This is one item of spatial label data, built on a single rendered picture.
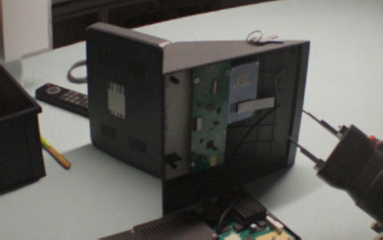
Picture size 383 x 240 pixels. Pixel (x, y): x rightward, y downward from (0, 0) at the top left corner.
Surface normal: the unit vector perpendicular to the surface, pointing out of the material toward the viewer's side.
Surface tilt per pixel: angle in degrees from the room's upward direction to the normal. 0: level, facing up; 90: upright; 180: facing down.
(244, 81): 90
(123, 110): 90
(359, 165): 55
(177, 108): 90
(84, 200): 0
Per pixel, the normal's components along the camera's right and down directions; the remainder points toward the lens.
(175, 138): 0.56, 0.40
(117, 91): -0.58, 0.35
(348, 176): -0.12, -0.14
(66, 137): 0.04, -0.89
